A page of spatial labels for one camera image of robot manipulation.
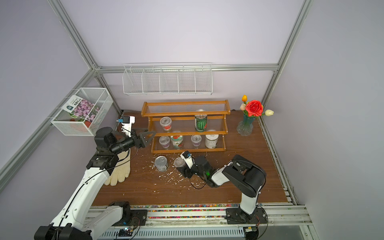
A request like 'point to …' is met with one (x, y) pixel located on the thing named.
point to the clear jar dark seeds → (180, 162)
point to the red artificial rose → (254, 108)
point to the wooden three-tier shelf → (187, 126)
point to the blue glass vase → (245, 127)
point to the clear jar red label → (166, 122)
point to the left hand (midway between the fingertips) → (151, 132)
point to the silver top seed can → (161, 162)
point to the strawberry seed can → (177, 141)
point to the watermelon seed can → (201, 122)
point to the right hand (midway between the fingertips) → (180, 163)
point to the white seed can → (211, 141)
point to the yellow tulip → (244, 98)
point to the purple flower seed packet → (82, 108)
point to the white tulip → (269, 112)
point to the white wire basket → (68, 123)
